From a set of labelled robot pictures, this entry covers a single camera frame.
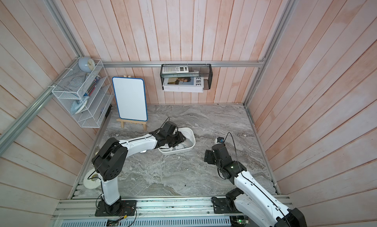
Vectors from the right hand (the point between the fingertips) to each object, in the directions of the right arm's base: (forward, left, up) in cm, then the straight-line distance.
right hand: (211, 151), depth 84 cm
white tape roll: (-15, +69, -7) cm, 71 cm away
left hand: (+8, +16, -2) cm, 18 cm away
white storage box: (+7, +14, -5) cm, 17 cm away
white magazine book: (+37, +16, +20) cm, 45 cm away
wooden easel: (+22, +54, 0) cm, 58 cm away
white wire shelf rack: (+22, +72, +23) cm, 79 cm away
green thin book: (+37, +19, +27) cm, 50 cm away
